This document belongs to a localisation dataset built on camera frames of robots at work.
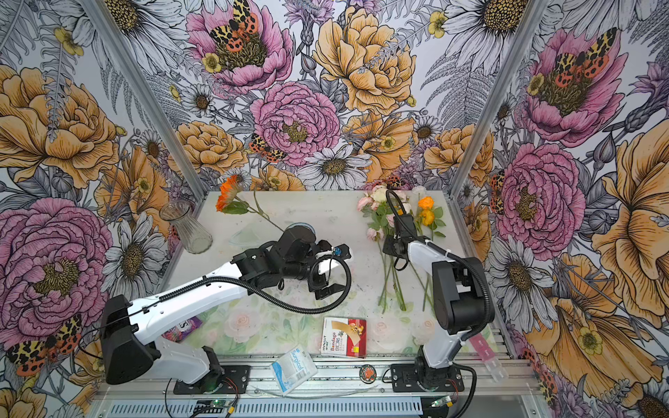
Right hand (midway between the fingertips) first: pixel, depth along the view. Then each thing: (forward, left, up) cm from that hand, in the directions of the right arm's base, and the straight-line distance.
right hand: (391, 252), depth 97 cm
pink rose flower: (+26, +8, +1) cm, 27 cm away
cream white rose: (+25, +2, +7) cm, 26 cm away
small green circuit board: (-44, +54, -4) cm, 70 cm away
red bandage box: (-29, +18, -1) cm, 34 cm away
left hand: (-18, +20, +17) cm, 32 cm away
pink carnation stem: (+16, +3, +2) cm, 16 cm away
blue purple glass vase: (-1, +30, +19) cm, 36 cm away
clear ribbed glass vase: (+12, +78, -4) cm, 79 cm away
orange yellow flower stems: (+17, -18, 0) cm, 25 cm away
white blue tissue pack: (-36, +33, -4) cm, 49 cm away
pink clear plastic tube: (-38, -25, -4) cm, 45 cm away
